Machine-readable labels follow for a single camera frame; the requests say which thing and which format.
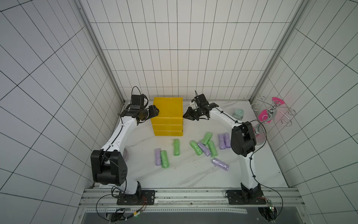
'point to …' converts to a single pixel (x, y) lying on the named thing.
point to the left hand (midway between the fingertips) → (155, 114)
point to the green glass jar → (238, 114)
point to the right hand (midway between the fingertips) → (186, 112)
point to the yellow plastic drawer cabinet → (169, 121)
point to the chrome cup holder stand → (271, 108)
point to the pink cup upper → (275, 99)
